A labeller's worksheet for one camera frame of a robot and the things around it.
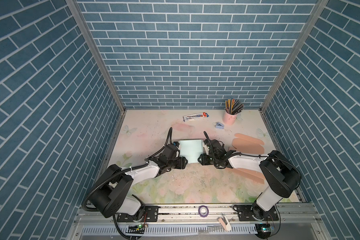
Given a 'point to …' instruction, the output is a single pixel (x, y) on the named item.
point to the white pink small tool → (225, 223)
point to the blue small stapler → (219, 126)
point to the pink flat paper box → (246, 144)
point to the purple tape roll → (199, 211)
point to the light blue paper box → (191, 149)
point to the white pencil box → (195, 116)
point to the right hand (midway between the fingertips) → (198, 158)
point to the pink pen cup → (229, 119)
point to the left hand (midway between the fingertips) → (184, 161)
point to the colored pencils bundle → (233, 106)
